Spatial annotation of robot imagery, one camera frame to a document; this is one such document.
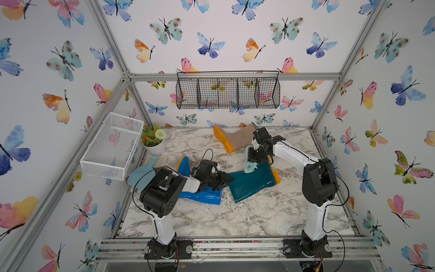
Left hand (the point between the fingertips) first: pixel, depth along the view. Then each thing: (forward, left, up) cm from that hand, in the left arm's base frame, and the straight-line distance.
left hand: (234, 180), depth 91 cm
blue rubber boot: (-8, +14, +1) cm, 16 cm away
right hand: (+10, -9, +5) cm, 14 cm away
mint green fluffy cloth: (+3, -8, +8) cm, 12 cm away
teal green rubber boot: (-2, -6, -2) cm, 6 cm away
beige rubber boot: (+30, -7, -1) cm, 31 cm away
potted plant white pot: (+20, +44, +12) cm, 50 cm away
